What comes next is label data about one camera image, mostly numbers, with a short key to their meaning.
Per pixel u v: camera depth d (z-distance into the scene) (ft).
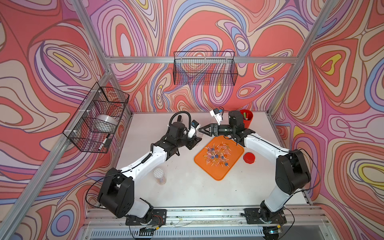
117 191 1.37
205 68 3.15
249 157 2.96
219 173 2.90
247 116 3.39
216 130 2.36
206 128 2.65
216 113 2.46
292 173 1.51
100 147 2.33
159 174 2.50
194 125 2.31
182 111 2.00
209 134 2.36
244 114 3.40
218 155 3.12
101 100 2.45
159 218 2.36
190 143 2.41
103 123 2.30
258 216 2.37
